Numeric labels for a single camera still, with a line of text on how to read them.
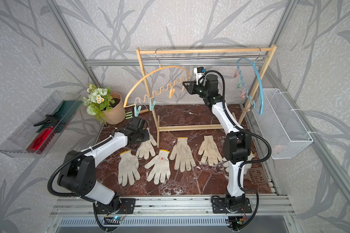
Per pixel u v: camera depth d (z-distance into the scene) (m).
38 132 0.64
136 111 0.67
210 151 0.93
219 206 0.73
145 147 0.89
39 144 0.57
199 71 0.74
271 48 0.62
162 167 0.87
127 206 0.72
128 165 0.88
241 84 0.82
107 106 0.87
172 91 0.78
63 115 0.72
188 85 0.79
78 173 0.44
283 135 0.60
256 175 0.85
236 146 0.53
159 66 0.64
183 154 0.91
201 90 0.75
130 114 1.16
